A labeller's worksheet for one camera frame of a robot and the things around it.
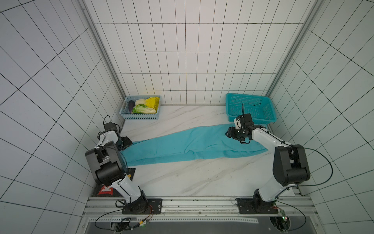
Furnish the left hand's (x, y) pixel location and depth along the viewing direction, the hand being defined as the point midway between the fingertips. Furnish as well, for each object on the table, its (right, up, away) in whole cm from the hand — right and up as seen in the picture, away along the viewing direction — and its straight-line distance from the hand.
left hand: (123, 150), depth 90 cm
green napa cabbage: (+7, +27, +17) cm, 33 cm away
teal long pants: (+54, +3, +5) cm, 55 cm away
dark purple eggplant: (-5, +31, +25) cm, 41 cm away
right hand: (+65, +10, +4) cm, 66 cm away
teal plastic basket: (+100, +30, +27) cm, 108 cm away
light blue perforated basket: (-8, +25, +21) cm, 34 cm away
